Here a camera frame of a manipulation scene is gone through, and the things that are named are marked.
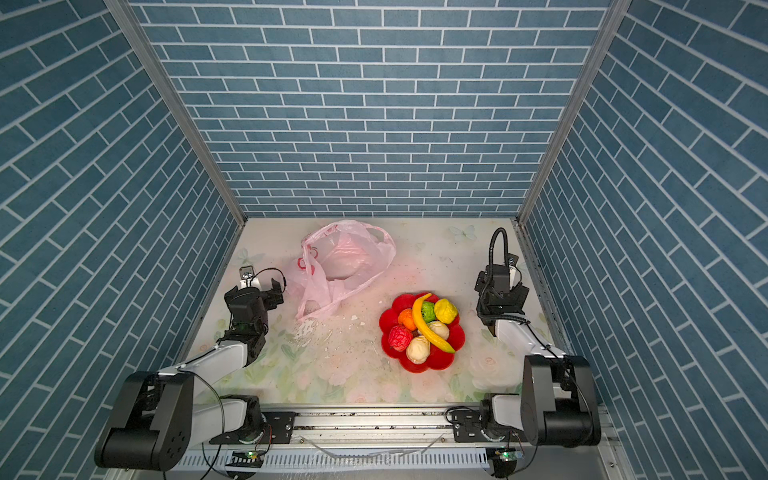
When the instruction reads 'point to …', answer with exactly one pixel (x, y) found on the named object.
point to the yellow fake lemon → (445, 311)
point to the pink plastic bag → (335, 261)
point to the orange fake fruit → (405, 317)
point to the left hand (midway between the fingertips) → (257, 281)
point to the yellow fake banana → (423, 328)
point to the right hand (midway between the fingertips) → (502, 276)
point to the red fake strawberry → (399, 337)
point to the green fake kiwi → (428, 311)
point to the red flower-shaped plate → (437, 359)
